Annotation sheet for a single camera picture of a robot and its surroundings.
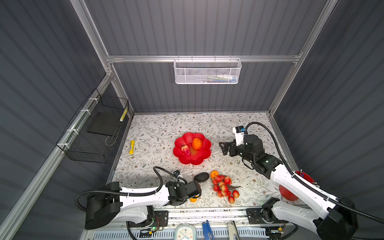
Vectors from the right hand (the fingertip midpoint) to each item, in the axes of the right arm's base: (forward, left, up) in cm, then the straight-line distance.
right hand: (228, 142), depth 78 cm
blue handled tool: (-37, +12, -17) cm, 43 cm away
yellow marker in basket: (+13, +57, +9) cm, 59 cm away
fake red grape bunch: (-17, +4, -15) cm, 23 cm away
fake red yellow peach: (+6, +24, -16) cm, 30 cm away
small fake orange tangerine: (-10, +7, -17) cm, 21 cm away
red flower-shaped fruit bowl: (+3, +17, -20) cm, 26 cm away
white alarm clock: (-38, +22, -17) cm, 47 cm away
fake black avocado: (-13, +14, -16) cm, 25 cm away
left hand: (-19, +19, -19) cm, 33 cm away
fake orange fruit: (+10, +17, -15) cm, 24 cm away
